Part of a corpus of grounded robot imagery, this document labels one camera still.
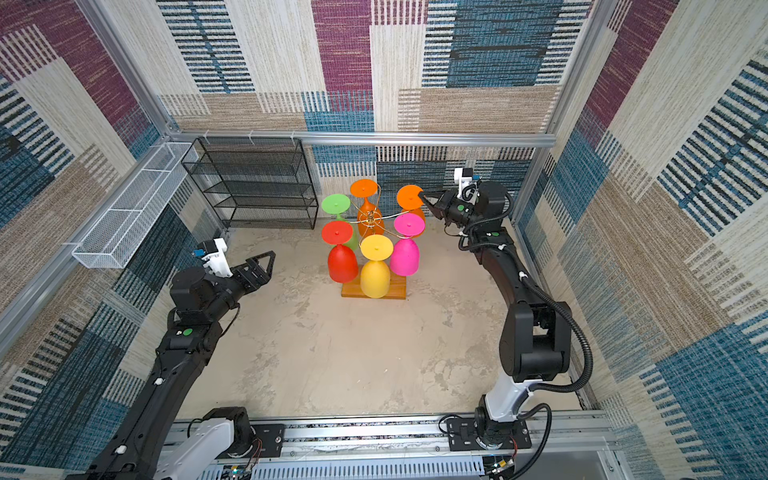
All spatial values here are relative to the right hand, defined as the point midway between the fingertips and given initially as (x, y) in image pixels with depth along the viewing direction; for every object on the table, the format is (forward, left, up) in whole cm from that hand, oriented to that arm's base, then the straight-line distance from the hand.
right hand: (418, 196), depth 78 cm
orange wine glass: (0, +2, -1) cm, 3 cm away
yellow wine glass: (-17, +11, -9) cm, 23 cm away
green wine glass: (-1, +20, -1) cm, 20 cm away
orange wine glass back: (+6, +13, -2) cm, 15 cm away
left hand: (-13, +38, -5) cm, 41 cm away
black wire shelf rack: (+31, +56, -18) cm, 66 cm away
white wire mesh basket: (-10, +72, 0) cm, 73 cm away
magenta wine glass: (-11, +4, -9) cm, 15 cm away
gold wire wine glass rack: (-4, +12, -3) cm, 13 cm away
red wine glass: (-12, +20, -10) cm, 25 cm away
